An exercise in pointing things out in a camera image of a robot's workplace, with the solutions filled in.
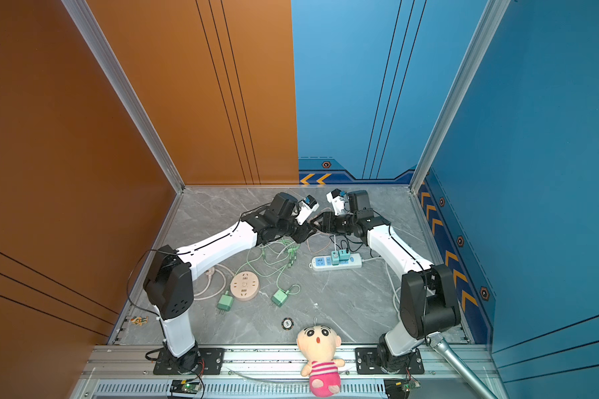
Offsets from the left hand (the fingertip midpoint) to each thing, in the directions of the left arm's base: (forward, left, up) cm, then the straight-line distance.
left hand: (313, 222), depth 86 cm
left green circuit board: (-46, +37, -18) cm, 61 cm away
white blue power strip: (-8, -4, -14) cm, 17 cm away
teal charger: (-8, -8, -10) cm, 15 cm away
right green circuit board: (-45, -25, -18) cm, 55 cm away
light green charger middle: (-21, +11, -14) cm, 28 cm away
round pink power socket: (-17, +24, -15) cm, 33 cm away
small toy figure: (-29, +57, -17) cm, 66 cm away
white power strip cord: (-16, -28, -14) cm, 35 cm away
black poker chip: (-29, +8, -17) cm, 34 cm away
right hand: (-1, -1, +1) cm, 2 cm away
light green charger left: (-23, +30, -15) cm, 40 cm away
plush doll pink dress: (-36, -2, -9) cm, 37 cm away
